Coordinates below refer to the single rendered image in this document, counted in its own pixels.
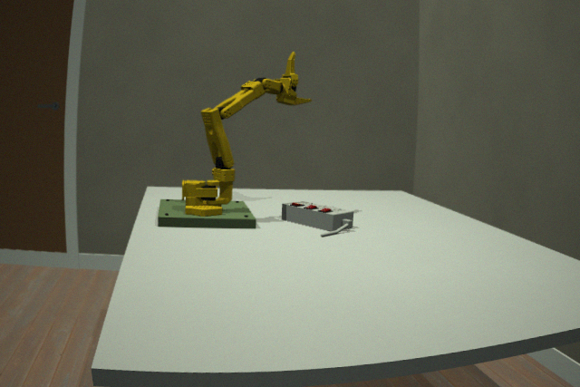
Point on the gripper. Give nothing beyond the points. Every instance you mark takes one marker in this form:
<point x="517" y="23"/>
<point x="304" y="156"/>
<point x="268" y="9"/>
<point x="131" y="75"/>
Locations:
<point x="288" y="95"/>

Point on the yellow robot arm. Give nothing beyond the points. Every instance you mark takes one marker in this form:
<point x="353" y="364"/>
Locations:
<point x="196" y="190"/>

